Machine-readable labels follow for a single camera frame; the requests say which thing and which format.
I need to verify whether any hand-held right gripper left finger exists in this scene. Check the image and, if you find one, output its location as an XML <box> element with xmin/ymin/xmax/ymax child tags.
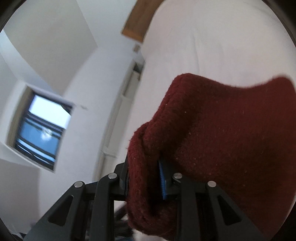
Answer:
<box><xmin>23</xmin><ymin>161</ymin><xmax>130</xmax><ymax>241</ymax></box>

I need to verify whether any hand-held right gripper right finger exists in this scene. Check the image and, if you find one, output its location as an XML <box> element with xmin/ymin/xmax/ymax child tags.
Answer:
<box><xmin>158</xmin><ymin>159</ymin><xmax>255</xmax><ymax>241</ymax></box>

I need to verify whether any dark red knitted sweater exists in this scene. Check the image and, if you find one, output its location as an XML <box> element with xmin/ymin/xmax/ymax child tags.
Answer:
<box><xmin>127</xmin><ymin>73</ymin><xmax>296</xmax><ymax>240</ymax></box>

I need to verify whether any white louvered cabinet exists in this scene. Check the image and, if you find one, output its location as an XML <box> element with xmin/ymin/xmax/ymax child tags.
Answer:
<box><xmin>101</xmin><ymin>58</ymin><xmax>147</xmax><ymax>158</ymax></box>

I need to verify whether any window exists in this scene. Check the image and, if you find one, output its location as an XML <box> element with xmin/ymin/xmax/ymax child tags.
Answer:
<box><xmin>6</xmin><ymin>85</ymin><xmax>75</xmax><ymax>172</ymax></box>

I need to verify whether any bed with pale pink sheet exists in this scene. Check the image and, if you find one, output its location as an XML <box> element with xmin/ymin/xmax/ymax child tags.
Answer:
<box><xmin>129</xmin><ymin>0</ymin><xmax>296</xmax><ymax>241</ymax></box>

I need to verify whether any wooden headboard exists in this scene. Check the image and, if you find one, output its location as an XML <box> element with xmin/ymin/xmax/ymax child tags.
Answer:
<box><xmin>122</xmin><ymin>0</ymin><xmax>163</xmax><ymax>43</ymax></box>

